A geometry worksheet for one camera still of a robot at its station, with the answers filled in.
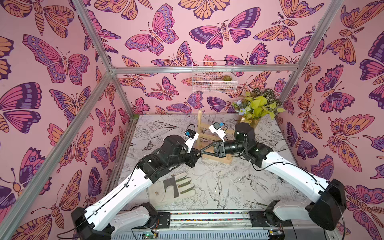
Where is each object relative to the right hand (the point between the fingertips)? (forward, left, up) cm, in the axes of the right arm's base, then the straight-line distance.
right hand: (203, 150), depth 64 cm
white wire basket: (+59, -8, -5) cm, 60 cm away
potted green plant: (+38, -33, -7) cm, 51 cm away
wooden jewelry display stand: (+18, -2, -14) cm, 22 cm away
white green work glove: (-6, +18, -30) cm, 36 cm away
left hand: (+2, 0, -4) cm, 4 cm away
